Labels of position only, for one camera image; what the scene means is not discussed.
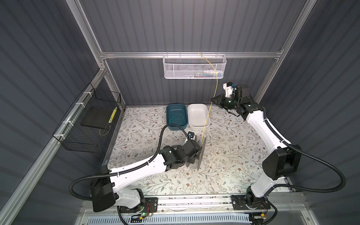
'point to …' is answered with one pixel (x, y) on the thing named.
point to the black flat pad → (98, 116)
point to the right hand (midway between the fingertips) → (212, 99)
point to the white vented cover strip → (230, 220)
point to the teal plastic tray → (176, 114)
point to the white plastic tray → (197, 114)
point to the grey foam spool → (202, 151)
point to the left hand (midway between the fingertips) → (192, 152)
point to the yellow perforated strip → (113, 115)
